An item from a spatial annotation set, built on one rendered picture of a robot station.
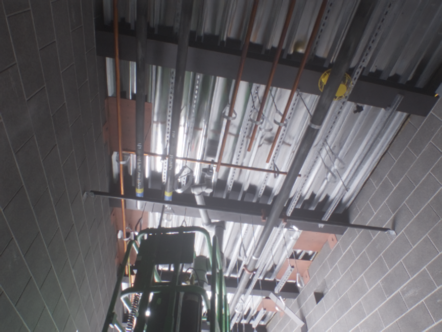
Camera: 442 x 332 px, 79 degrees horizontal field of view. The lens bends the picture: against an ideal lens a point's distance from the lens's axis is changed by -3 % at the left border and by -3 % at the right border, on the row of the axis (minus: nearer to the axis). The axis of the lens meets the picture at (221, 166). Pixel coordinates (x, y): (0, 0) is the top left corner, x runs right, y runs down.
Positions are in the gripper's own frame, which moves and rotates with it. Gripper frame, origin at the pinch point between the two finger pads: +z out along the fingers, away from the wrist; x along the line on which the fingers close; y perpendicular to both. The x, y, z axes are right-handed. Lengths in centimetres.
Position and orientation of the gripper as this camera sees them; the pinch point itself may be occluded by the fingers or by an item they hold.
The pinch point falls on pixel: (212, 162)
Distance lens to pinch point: 292.8
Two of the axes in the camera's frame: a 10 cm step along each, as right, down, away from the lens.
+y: 9.8, 1.4, 1.2
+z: 1.8, -5.8, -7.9
